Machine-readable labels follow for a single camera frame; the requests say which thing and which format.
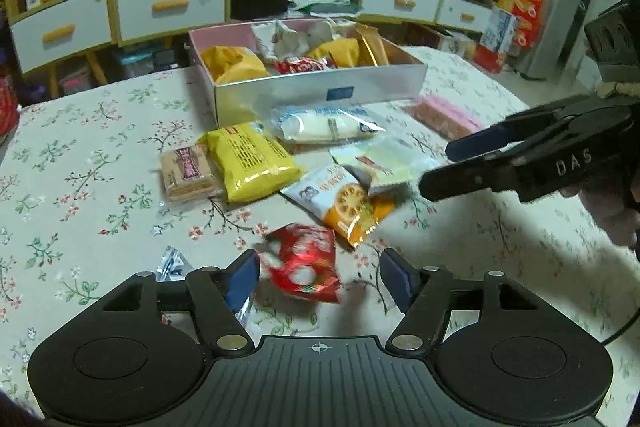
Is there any silver blue chocolate packet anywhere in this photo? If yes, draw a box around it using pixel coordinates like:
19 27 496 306
155 246 194 282

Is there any red snack packet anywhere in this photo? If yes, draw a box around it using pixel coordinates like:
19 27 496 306
262 223 341 303

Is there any gold snack bar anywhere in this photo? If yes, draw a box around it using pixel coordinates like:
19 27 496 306
355 24 390 67

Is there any white nut snack packet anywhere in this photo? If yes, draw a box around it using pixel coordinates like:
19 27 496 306
250 20 310 63

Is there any right hand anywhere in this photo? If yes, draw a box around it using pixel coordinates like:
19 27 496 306
560 172 639 248

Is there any pink wrapped snack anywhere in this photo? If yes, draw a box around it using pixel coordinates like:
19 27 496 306
408 94 485 141

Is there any white green snack packet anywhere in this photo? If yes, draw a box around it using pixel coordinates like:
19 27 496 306
330 136 440 196

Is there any brown cracker packet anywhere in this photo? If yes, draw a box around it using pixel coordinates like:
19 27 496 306
160 144 224 202

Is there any orange lotus chip packet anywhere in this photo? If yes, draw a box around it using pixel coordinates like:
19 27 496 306
281 164 396 248

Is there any yellow snack packet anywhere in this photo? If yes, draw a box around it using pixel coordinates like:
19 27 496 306
198 121 304 204

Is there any white blue bread packet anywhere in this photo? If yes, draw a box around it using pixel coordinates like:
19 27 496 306
271 105 386 145

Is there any floral tablecloth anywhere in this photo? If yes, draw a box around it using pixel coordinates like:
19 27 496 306
1 68 639 426

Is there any low white tv cabinet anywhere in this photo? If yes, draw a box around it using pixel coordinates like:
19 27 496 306
230 0 492 35

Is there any white packet with red print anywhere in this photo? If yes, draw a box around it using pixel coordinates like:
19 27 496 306
273 56 336 75

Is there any pink white storage box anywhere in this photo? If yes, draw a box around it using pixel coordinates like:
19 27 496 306
189 23 427 127

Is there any large yellow bag in box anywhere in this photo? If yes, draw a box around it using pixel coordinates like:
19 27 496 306
201 46 270 84

